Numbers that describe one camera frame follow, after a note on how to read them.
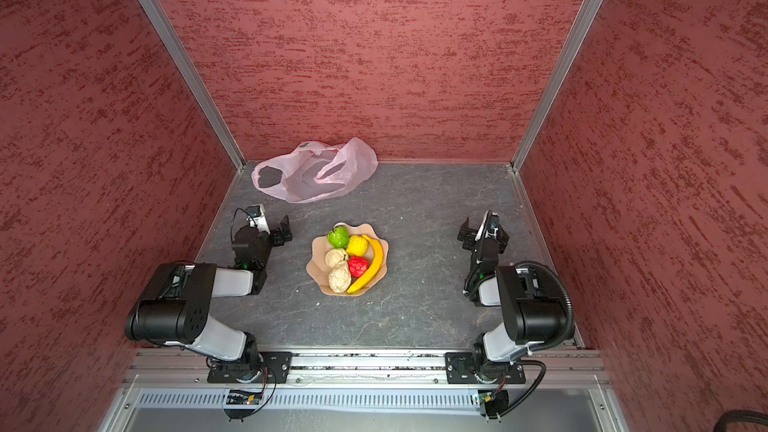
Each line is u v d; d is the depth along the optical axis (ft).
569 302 1.39
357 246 2.94
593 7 2.55
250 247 2.30
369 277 2.77
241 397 2.39
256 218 2.60
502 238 2.73
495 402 2.30
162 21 2.63
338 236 2.88
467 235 2.72
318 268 2.91
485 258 2.24
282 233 2.80
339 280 2.66
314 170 3.90
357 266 2.80
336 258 2.86
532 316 1.47
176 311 1.65
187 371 2.50
